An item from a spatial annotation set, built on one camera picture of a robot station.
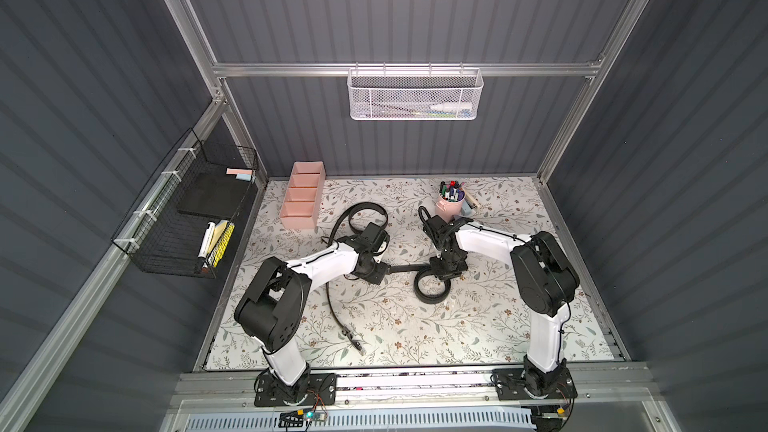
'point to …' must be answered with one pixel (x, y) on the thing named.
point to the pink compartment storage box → (302, 202)
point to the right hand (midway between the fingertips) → (447, 277)
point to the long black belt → (418, 269)
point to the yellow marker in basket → (224, 245)
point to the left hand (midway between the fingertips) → (373, 274)
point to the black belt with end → (349, 210)
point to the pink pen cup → (450, 199)
